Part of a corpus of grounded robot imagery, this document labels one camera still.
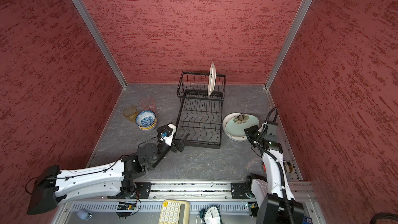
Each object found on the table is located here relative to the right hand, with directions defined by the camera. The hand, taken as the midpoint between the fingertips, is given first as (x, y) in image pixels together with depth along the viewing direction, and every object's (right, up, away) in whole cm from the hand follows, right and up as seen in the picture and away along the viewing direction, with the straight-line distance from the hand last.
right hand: (242, 131), depth 83 cm
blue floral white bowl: (-58, +6, +11) cm, 59 cm away
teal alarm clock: (-18, -33, -18) cm, 41 cm away
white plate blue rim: (-2, -6, +8) cm, 10 cm away
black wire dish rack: (-23, +8, +20) cm, 32 cm away
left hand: (-33, +3, -12) cm, 35 cm away
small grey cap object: (-73, -32, -19) cm, 82 cm away
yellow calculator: (-34, -33, -16) cm, 50 cm away
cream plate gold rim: (-17, +28, -8) cm, 33 cm away
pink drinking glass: (-59, +14, +21) cm, 65 cm away
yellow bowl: (-54, 0, +6) cm, 55 cm away
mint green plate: (-2, +2, +9) cm, 10 cm away
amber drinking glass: (-66, +10, +9) cm, 68 cm away
